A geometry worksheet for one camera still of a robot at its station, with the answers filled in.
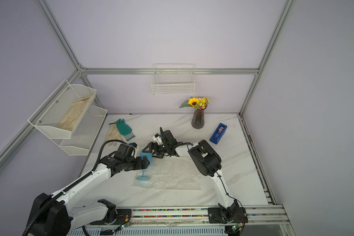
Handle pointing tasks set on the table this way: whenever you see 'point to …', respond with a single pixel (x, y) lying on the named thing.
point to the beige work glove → (113, 133)
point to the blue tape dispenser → (218, 133)
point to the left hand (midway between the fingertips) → (142, 165)
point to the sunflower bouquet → (195, 103)
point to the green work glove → (124, 130)
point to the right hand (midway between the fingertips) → (147, 154)
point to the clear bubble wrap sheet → (174, 172)
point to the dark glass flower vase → (197, 121)
